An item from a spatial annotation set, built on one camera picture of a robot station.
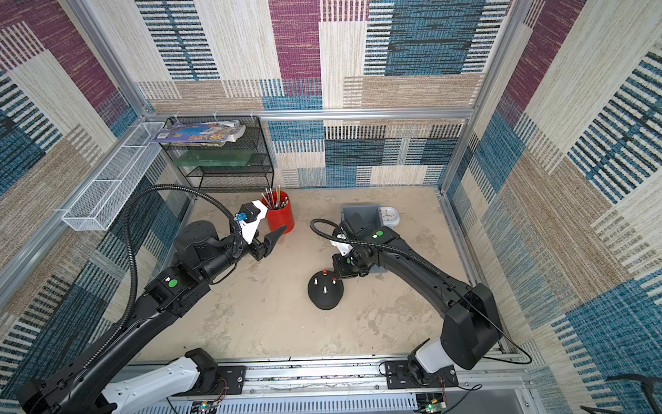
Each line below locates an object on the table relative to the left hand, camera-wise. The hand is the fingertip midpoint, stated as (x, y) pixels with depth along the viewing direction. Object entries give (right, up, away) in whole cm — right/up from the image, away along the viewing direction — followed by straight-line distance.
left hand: (275, 217), depth 64 cm
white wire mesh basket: (-49, +3, +6) cm, 50 cm away
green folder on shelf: (-30, +21, +32) cm, 48 cm away
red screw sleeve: (+12, -17, +18) cm, 27 cm away
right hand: (+16, -18, +15) cm, 29 cm away
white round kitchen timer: (+37, 0, +43) cm, 57 cm away
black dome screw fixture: (+12, -22, +14) cm, 28 cm away
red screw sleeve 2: (+15, -19, +16) cm, 29 cm away
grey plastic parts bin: (+26, -1, +52) cm, 58 cm away
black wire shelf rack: (-20, +18, +55) cm, 61 cm away
